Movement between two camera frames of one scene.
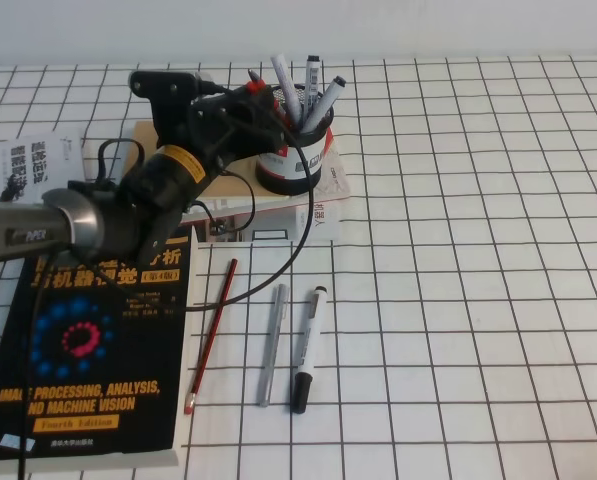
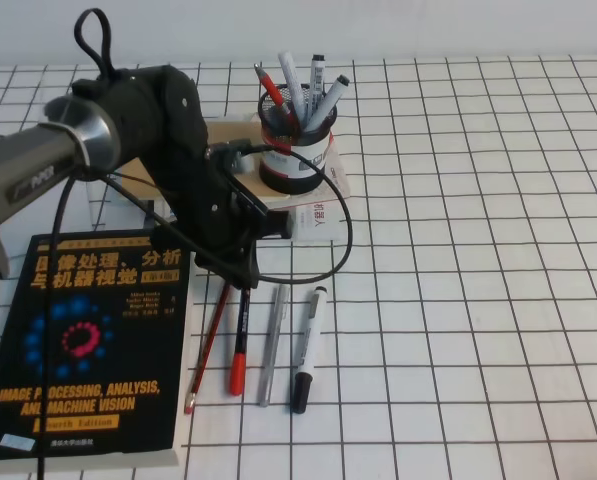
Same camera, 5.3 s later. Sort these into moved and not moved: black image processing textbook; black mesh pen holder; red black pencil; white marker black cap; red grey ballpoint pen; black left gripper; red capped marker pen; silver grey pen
Moved: red capped marker pen; black left gripper; red grey ballpoint pen
Not moved: silver grey pen; red black pencil; white marker black cap; black mesh pen holder; black image processing textbook
